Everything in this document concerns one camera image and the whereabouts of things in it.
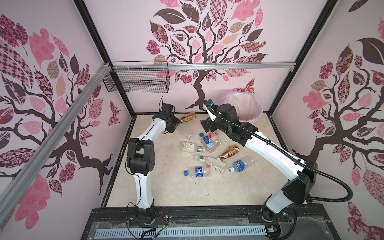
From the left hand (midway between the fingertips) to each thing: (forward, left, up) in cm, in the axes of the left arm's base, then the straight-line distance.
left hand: (179, 123), depth 97 cm
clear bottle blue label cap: (-12, -20, -7) cm, 25 cm away
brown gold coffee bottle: (-17, -35, -7) cm, 39 cm away
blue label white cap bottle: (-26, -40, -6) cm, 48 cm away
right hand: (-10, -18, +21) cm, 30 cm away
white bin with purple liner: (+7, -46, +9) cm, 47 cm away
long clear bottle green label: (-25, -24, -10) cm, 36 cm away
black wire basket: (+22, +26, +21) cm, 40 cm away
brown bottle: (+14, -6, -9) cm, 18 cm away
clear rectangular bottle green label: (-4, -4, -3) cm, 6 cm away
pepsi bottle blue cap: (-31, -12, -7) cm, 34 cm away
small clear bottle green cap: (-13, -6, -8) cm, 17 cm away
